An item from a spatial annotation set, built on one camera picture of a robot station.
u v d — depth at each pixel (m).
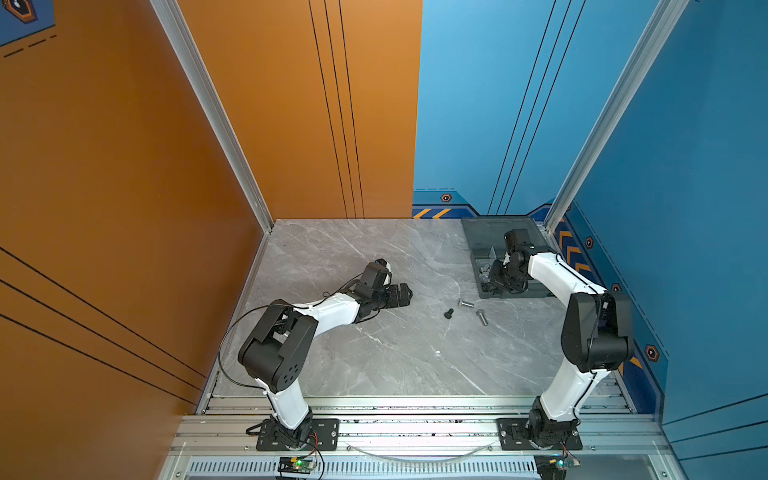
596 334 0.49
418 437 0.75
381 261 0.87
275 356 0.47
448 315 0.94
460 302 0.96
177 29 0.71
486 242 1.25
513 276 0.80
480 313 0.94
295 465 0.71
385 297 0.82
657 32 0.72
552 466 0.71
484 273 1.02
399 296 0.84
